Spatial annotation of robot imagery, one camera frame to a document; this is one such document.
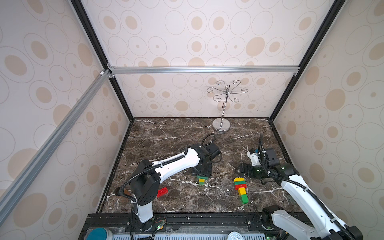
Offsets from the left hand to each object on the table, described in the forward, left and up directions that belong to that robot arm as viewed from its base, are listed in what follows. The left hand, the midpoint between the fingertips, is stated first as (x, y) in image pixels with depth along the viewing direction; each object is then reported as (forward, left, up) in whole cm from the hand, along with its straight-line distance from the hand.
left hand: (210, 176), depth 79 cm
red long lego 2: (-2, -16, -8) cm, 18 cm away
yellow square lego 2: (-5, -18, -7) cm, 20 cm away
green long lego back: (0, -18, -9) cm, 20 cm away
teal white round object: (-26, +49, -3) cm, 55 cm away
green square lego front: (-9, -19, -8) cm, 22 cm away
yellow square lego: (0, +4, -6) cm, 7 cm away
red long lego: (-5, +26, -9) cm, 28 cm away
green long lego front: (-3, +4, +4) cm, 6 cm away
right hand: (+2, -20, +2) cm, 20 cm away
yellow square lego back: (+2, -18, -8) cm, 20 cm away
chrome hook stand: (+44, -12, -8) cm, 47 cm away
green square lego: (0, +4, -10) cm, 10 cm away
